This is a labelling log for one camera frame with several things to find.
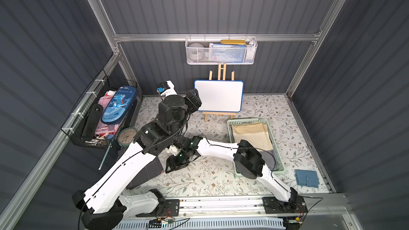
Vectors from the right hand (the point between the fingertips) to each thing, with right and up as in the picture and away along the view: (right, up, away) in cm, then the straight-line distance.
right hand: (171, 167), depth 81 cm
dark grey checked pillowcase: (-10, -1, +3) cm, 11 cm away
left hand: (+13, +36, -22) cm, 44 cm away
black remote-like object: (-28, +25, -18) cm, 41 cm away
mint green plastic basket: (+56, +1, +1) cm, 56 cm away
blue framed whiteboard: (+26, +38, +10) cm, 48 cm away
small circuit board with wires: (-4, -22, -9) cm, 24 cm away
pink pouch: (-25, +22, -16) cm, 36 cm away
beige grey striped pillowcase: (+48, +15, +10) cm, 51 cm away
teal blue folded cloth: (+70, -5, -1) cm, 71 cm away
